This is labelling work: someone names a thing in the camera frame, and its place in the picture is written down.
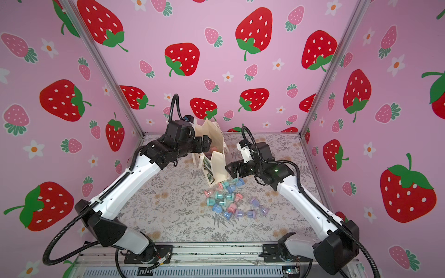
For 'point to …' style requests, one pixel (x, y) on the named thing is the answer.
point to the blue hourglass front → (228, 214)
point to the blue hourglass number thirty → (217, 208)
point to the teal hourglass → (210, 201)
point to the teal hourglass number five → (225, 185)
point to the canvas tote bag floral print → (212, 162)
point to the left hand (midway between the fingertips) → (205, 139)
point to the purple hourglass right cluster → (255, 203)
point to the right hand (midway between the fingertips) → (231, 166)
